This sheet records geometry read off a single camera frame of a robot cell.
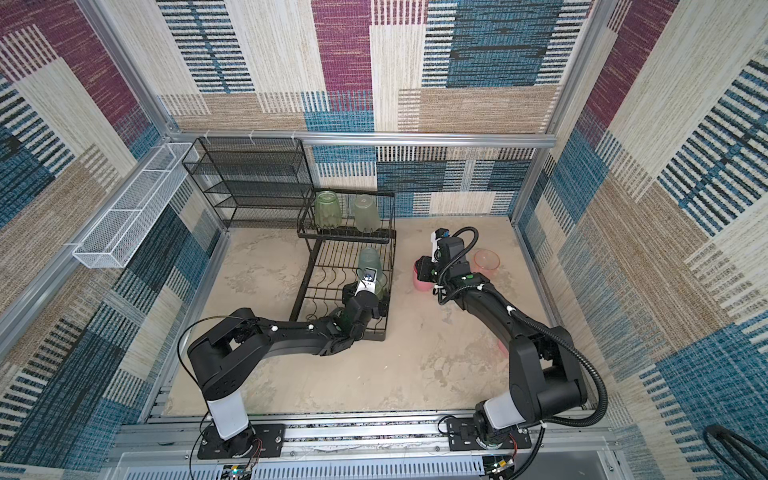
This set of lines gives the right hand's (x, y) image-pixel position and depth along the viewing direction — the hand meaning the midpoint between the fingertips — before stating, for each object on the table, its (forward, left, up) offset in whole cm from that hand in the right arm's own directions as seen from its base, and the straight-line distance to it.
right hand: (420, 266), depth 89 cm
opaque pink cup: (+1, -1, -12) cm, 12 cm away
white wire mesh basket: (-3, +73, +20) cm, 76 cm away
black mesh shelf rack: (+38, +57, +4) cm, 69 cm away
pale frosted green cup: (+13, +15, +10) cm, 22 cm away
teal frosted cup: (+5, +15, -2) cm, 16 cm away
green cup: (+13, +26, +12) cm, 32 cm away
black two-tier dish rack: (+9, +19, +5) cm, 22 cm away
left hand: (-3, +14, -4) cm, 15 cm away
